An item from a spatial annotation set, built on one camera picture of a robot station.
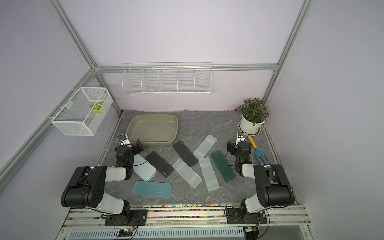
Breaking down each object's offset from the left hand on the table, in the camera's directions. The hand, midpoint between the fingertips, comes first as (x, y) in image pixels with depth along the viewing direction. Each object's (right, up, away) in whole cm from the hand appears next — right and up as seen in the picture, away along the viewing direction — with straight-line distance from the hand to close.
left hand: (132, 141), depth 92 cm
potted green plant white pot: (+76, +17, 0) cm, 78 cm away
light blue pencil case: (+15, -26, -8) cm, 31 cm away
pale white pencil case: (+9, -15, -5) cm, 19 cm away
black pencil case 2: (+33, -10, +5) cm, 34 cm away
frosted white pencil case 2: (+47, -19, -4) cm, 51 cm away
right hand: (+66, +1, +2) cm, 66 cm away
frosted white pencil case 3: (+47, -4, +8) cm, 48 cm away
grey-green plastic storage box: (+7, +7, +20) cm, 22 cm away
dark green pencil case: (+56, -16, 0) cm, 59 cm away
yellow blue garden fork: (+79, -8, +3) cm, 80 cm away
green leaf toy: (-15, +20, -11) cm, 27 cm away
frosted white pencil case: (+34, -18, -4) cm, 39 cm away
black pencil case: (+17, -14, -1) cm, 22 cm away
